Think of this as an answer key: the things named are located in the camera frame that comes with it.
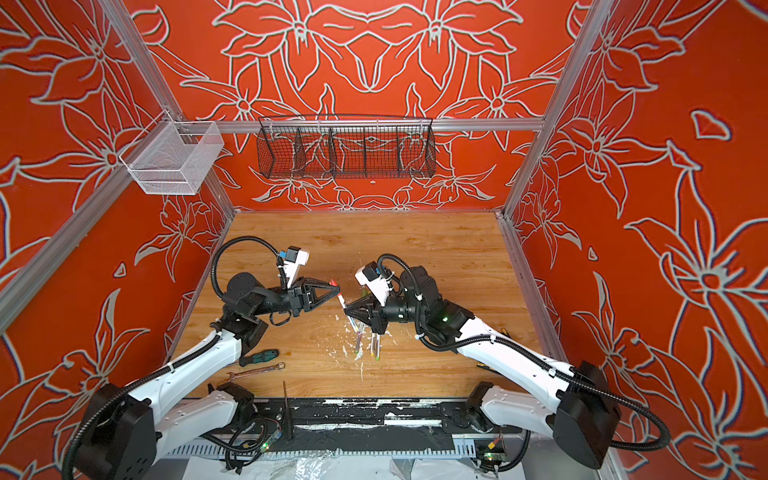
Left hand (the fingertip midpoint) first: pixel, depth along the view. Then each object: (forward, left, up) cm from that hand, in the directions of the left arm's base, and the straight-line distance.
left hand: (337, 295), depth 65 cm
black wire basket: (+55, +5, +2) cm, 55 cm away
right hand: (-2, -2, -4) cm, 4 cm away
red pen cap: (+2, +1, +2) cm, 3 cm away
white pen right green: (-1, -9, -27) cm, 28 cm away
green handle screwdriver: (-6, +24, -26) cm, 36 cm away
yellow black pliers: (-5, -38, -26) cm, 46 cm away
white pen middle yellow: (0, -7, -27) cm, 28 cm away
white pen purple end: (-1, -1, -2) cm, 2 cm away
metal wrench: (-10, +24, -27) cm, 37 cm away
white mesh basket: (+43, +59, +4) cm, 73 cm away
